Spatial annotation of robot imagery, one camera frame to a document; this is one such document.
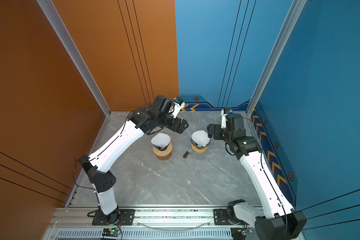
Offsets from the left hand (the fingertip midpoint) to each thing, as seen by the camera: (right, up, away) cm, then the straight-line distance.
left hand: (181, 119), depth 73 cm
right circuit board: (+27, -54, -3) cm, 61 cm away
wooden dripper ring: (-10, -20, +13) cm, 26 cm away
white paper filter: (+11, -10, +14) cm, 20 cm away
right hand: (+18, -3, +1) cm, 18 cm away
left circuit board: (-34, -54, -2) cm, 64 cm away
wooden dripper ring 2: (+10, -17, +11) cm, 23 cm away
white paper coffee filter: (-12, -11, +15) cm, 22 cm away
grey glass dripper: (+11, -15, +9) cm, 21 cm away
